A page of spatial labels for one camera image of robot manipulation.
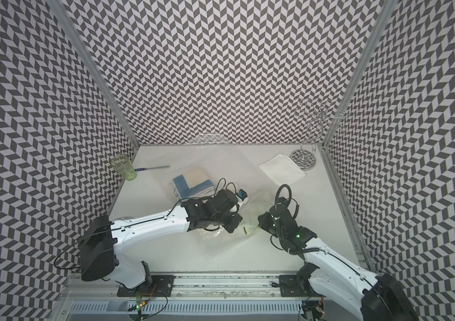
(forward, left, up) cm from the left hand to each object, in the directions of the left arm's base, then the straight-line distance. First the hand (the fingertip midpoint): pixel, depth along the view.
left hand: (238, 221), depth 77 cm
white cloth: (+34, -24, -11) cm, 43 cm away
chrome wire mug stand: (+56, -42, +11) cm, 71 cm away
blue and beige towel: (+24, +23, -9) cm, 34 cm away
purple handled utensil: (+32, +53, -7) cm, 62 cm away
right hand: (+3, -8, -6) cm, 11 cm away
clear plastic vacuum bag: (+38, +2, -14) cm, 41 cm away
